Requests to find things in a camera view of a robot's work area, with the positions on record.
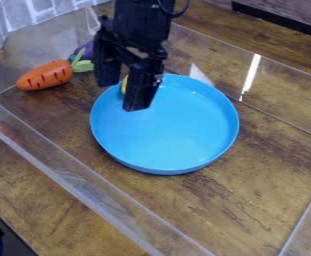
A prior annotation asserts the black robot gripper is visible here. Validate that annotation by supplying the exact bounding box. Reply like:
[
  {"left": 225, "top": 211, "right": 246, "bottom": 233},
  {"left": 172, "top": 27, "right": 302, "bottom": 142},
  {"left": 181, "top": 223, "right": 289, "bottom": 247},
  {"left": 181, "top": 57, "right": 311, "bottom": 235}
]
[{"left": 94, "top": 0, "right": 181, "bottom": 112}]

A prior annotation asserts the purple toy eggplant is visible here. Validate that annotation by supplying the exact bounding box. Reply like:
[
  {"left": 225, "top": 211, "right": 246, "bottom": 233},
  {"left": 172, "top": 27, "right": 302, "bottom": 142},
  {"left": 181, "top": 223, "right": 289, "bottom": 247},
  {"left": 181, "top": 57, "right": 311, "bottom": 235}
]
[{"left": 69, "top": 40, "right": 94, "bottom": 62}]

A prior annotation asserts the blue round tray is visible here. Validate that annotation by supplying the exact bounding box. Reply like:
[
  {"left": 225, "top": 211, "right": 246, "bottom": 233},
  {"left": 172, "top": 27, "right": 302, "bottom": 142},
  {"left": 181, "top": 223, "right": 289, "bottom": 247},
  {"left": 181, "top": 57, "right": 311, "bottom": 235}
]
[{"left": 90, "top": 74, "right": 241, "bottom": 175}]

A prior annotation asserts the yellow toy lemon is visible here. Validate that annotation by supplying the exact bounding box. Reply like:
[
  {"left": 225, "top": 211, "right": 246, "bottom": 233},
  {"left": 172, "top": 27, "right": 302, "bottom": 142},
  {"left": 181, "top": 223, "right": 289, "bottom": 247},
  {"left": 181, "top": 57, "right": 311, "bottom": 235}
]
[{"left": 121, "top": 75, "right": 129, "bottom": 95}]

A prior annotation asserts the orange toy carrot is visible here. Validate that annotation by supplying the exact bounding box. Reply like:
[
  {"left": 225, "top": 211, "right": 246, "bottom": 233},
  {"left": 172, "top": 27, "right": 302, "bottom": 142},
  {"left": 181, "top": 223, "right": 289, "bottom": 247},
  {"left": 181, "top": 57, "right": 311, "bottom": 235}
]
[{"left": 17, "top": 50, "right": 94, "bottom": 91}]

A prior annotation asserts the clear acrylic enclosure wall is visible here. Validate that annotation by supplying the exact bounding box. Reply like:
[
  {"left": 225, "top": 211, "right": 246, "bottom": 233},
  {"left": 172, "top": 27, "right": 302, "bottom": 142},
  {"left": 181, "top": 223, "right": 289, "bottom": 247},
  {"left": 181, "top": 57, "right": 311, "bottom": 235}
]
[{"left": 0, "top": 1, "right": 311, "bottom": 256}]

